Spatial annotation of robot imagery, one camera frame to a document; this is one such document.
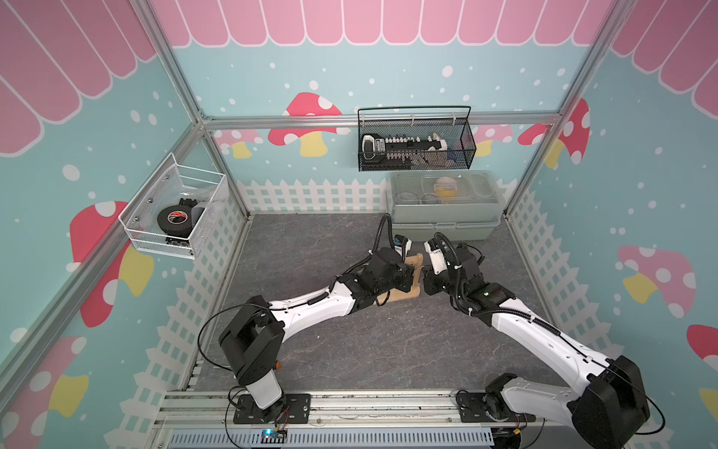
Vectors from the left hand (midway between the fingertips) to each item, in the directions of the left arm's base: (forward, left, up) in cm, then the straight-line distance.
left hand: (413, 272), depth 82 cm
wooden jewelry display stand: (+4, -1, 0) cm, 4 cm away
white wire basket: (+18, +70, +17) cm, 75 cm away
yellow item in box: (+38, -16, +1) cm, 41 cm away
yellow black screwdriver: (-23, +39, -14) cm, 47 cm away
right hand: (+1, -3, +1) cm, 3 cm away
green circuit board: (-39, +38, -19) cm, 58 cm away
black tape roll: (+3, +62, +18) cm, 65 cm away
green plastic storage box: (+30, -21, -2) cm, 37 cm away
